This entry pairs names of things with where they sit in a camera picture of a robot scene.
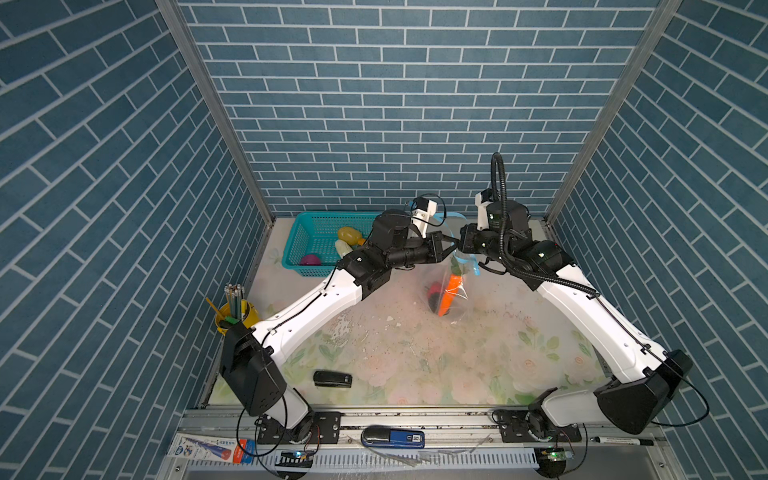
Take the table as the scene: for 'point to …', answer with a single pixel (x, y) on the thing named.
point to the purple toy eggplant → (310, 260)
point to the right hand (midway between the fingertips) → (457, 225)
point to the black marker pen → (622, 440)
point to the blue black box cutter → (389, 437)
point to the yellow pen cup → (236, 310)
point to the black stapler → (332, 379)
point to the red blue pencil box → (216, 449)
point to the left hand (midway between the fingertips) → (461, 245)
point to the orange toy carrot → (453, 287)
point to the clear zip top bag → (433, 277)
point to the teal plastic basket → (316, 233)
